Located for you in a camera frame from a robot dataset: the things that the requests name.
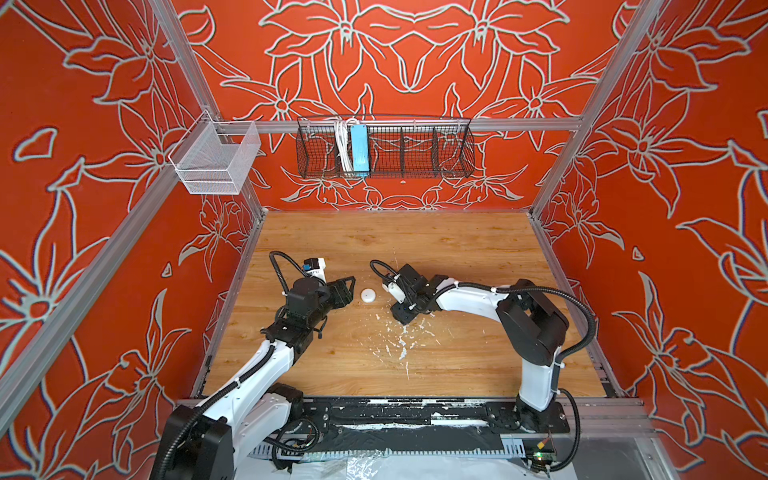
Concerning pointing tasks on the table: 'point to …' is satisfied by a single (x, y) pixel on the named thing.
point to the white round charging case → (368, 295)
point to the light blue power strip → (360, 149)
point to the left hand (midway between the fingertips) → (346, 278)
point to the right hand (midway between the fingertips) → (394, 309)
